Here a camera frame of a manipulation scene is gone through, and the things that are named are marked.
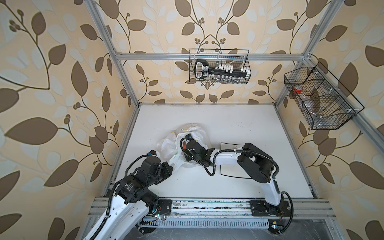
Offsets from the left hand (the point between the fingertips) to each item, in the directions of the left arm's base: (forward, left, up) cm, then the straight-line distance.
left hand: (176, 167), depth 73 cm
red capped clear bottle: (+44, -69, +15) cm, 83 cm away
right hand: (+16, -3, -13) cm, 21 cm away
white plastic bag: (+13, +6, -3) cm, 15 cm away
